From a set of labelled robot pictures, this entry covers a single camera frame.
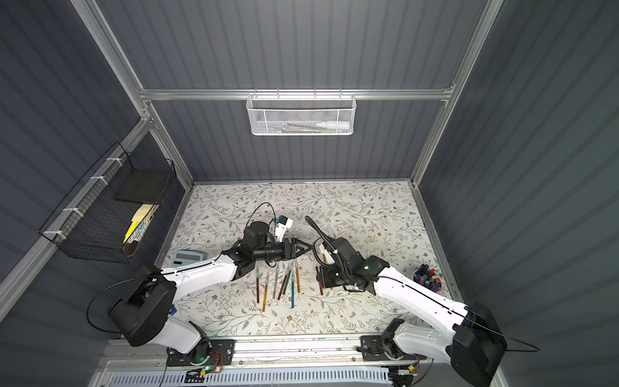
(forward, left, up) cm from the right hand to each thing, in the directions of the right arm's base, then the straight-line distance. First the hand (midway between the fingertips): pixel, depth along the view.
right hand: (320, 278), depth 78 cm
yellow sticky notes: (+13, +57, +16) cm, 61 cm away
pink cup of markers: (-1, -34, +3) cm, 34 cm away
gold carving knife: (-1, +20, -12) cm, 23 cm away
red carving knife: (-5, 0, +8) cm, 10 cm away
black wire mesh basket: (+8, +66, +19) cm, 69 cm away
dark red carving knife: (0, +23, -11) cm, 25 cm away
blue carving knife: (+4, +10, -11) cm, 15 cm away
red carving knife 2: (+1, +14, -11) cm, 17 cm away
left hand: (+6, +3, +5) cm, 8 cm away
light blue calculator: (+11, +52, -8) cm, 54 cm away
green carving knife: (0, +13, -11) cm, 17 cm away
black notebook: (+26, +61, +17) cm, 68 cm away
